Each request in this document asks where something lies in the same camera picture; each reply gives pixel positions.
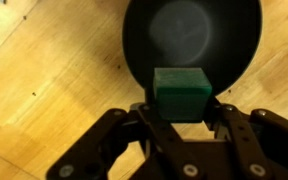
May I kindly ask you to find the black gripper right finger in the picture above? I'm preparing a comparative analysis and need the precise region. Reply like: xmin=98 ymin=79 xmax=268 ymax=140
xmin=204 ymin=97 xmax=288 ymax=180

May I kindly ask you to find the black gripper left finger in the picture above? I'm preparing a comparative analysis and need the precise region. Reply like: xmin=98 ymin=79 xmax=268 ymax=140
xmin=46 ymin=90 xmax=205 ymax=180

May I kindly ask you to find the green block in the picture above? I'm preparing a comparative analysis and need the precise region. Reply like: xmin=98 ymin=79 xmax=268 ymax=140
xmin=153 ymin=68 xmax=212 ymax=123

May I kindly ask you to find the black bowl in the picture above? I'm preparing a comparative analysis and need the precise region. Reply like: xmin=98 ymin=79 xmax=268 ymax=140
xmin=122 ymin=0 xmax=262 ymax=95

